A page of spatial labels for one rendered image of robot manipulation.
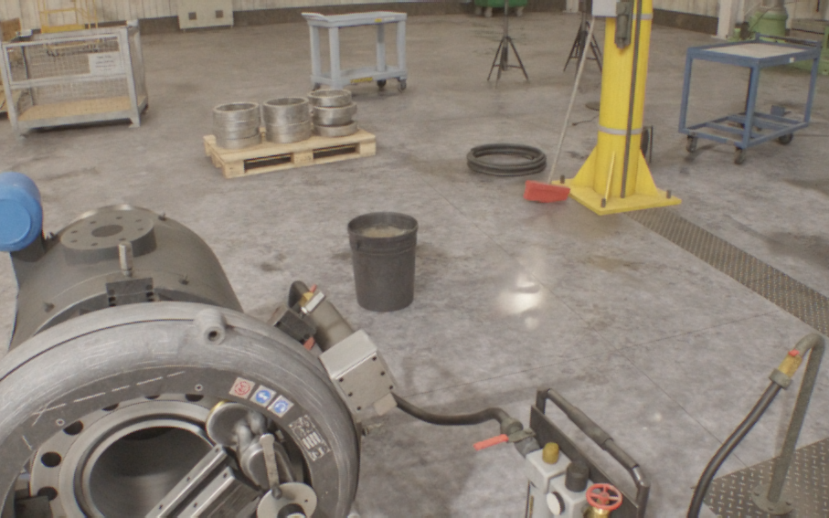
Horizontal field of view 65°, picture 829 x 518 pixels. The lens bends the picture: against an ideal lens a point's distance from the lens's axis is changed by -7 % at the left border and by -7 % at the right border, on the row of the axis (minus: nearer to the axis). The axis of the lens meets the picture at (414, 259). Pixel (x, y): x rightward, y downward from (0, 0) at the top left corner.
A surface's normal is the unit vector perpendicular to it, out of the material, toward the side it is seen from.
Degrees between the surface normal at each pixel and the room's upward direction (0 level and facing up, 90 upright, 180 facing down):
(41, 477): 90
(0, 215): 90
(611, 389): 0
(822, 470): 0
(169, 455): 16
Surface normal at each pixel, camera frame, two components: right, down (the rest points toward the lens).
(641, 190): -0.44, 0.38
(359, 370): 0.42, 0.37
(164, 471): -0.12, -0.88
